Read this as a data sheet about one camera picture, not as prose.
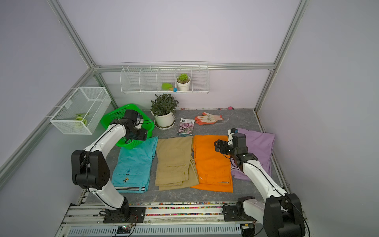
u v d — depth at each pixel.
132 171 0.87
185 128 1.08
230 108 1.24
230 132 0.78
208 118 1.15
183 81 0.91
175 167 0.89
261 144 0.97
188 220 0.73
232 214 0.74
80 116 0.75
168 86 1.02
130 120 0.69
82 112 0.83
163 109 0.97
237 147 0.64
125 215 0.67
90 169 0.48
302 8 0.70
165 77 0.99
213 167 0.87
